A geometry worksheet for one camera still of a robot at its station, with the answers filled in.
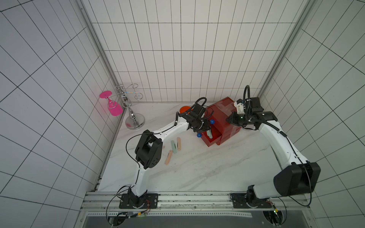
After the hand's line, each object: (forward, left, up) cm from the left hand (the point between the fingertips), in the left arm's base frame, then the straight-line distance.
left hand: (207, 130), depth 87 cm
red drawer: (-1, -6, -4) cm, 8 cm away
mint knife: (-2, -1, 0) cm, 3 cm away
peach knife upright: (-3, +18, -12) cm, 22 cm away
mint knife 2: (-6, +21, -12) cm, 25 cm away
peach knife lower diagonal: (-12, +25, -14) cm, 30 cm away
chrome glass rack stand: (+16, +54, -12) cm, 57 cm away
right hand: (+4, -11, +8) cm, 14 cm away
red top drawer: (+5, -6, +8) cm, 11 cm away
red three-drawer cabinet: (+14, -13, +10) cm, 21 cm away
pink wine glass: (+19, +66, -1) cm, 68 cm away
